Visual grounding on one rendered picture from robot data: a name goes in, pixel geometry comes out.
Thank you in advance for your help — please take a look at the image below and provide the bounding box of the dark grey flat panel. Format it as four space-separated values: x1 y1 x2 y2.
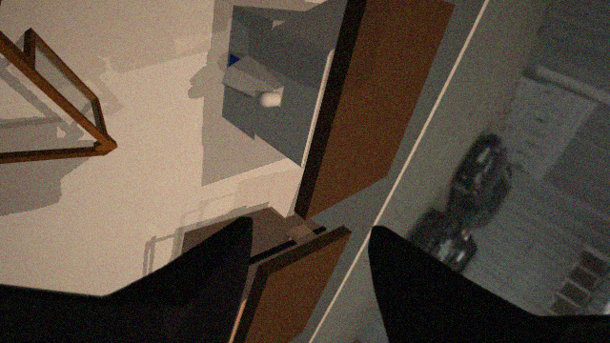
290 0 489 343

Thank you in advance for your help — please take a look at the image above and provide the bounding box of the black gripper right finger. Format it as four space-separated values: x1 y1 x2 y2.
368 225 610 343

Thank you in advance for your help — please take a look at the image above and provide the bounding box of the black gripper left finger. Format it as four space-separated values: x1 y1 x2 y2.
0 217 253 343

